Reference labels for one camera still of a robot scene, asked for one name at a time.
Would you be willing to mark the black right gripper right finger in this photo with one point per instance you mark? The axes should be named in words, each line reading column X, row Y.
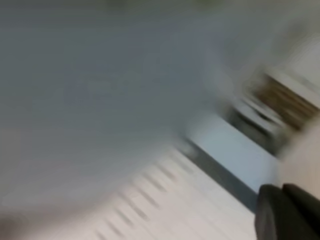
column 306, row 204

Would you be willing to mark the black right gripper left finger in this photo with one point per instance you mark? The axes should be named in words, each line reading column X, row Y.
column 276, row 218

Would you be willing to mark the white robotics catalogue book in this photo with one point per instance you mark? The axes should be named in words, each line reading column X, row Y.
column 105, row 105

